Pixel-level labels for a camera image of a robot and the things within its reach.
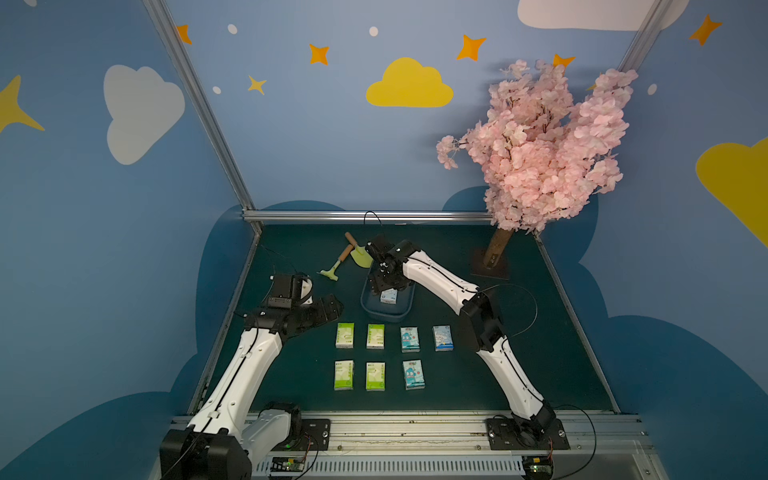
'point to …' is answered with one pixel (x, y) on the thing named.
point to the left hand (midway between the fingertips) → (330, 307)
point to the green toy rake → (331, 272)
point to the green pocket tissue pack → (345, 335)
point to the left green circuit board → (285, 464)
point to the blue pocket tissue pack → (410, 340)
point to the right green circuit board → (538, 467)
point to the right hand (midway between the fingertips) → (390, 281)
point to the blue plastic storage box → (372, 304)
